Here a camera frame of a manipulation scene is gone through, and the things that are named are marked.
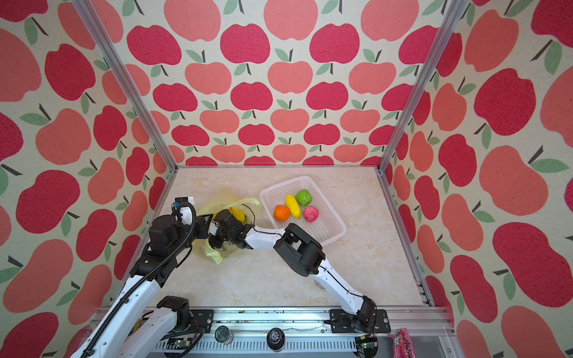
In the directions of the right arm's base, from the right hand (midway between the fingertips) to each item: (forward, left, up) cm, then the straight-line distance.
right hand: (208, 231), depth 92 cm
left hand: (-2, -9, +17) cm, 19 cm away
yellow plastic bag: (+4, -9, +17) cm, 20 cm away
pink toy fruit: (+12, -42, +1) cm, 44 cm away
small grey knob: (-35, -18, +5) cm, 40 cm away
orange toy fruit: (+11, -30, +1) cm, 32 cm away
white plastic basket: (+9, -50, -3) cm, 51 cm away
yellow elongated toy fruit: (+15, -35, 0) cm, 38 cm away
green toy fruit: (+21, -39, +1) cm, 44 cm away
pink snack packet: (-31, -73, -5) cm, 80 cm away
